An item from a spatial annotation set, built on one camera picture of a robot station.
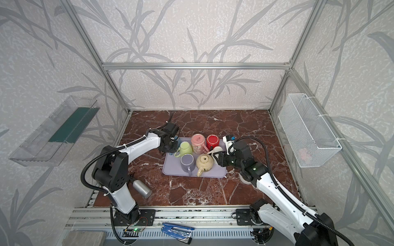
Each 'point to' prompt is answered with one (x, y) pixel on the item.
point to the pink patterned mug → (198, 141)
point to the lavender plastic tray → (172, 167)
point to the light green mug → (185, 148)
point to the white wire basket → (310, 140)
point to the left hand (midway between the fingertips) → (175, 144)
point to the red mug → (212, 141)
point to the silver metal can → (142, 188)
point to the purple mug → (188, 163)
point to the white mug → (215, 149)
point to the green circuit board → (137, 229)
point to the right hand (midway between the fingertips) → (216, 149)
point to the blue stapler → (180, 232)
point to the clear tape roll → (244, 182)
